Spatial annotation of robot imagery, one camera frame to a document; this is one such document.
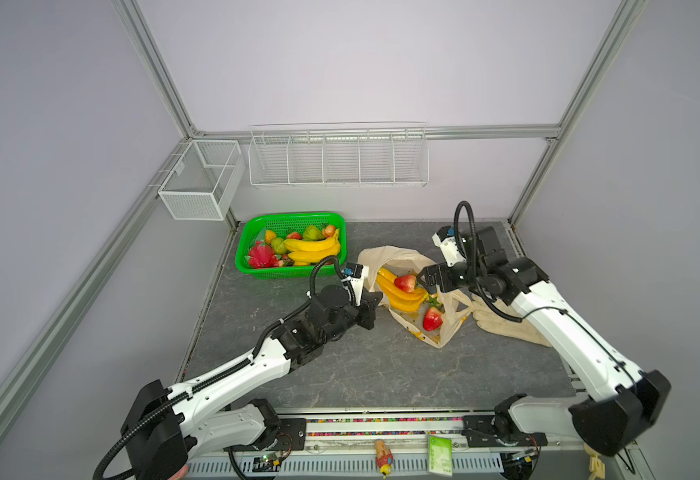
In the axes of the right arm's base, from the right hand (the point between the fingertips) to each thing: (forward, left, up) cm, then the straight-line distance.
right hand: (434, 274), depth 77 cm
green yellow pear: (+24, +49, -16) cm, 57 cm away
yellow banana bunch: (+19, +39, -14) cm, 46 cm away
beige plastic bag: (0, -9, -17) cm, 19 cm away
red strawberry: (-3, -2, -20) cm, 20 cm away
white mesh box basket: (+38, +73, +2) cm, 83 cm away
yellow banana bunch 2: (+5, +7, -21) cm, 23 cm away
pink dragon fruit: (+17, +53, -13) cm, 57 cm away
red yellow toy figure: (-38, +14, -20) cm, 45 cm away
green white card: (-37, 0, -21) cm, 43 cm away
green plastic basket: (+35, +45, -15) cm, 59 cm away
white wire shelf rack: (+44, +30, +7) cm, 54 cm away
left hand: (-7, +14, 0) cm, 15 cm away
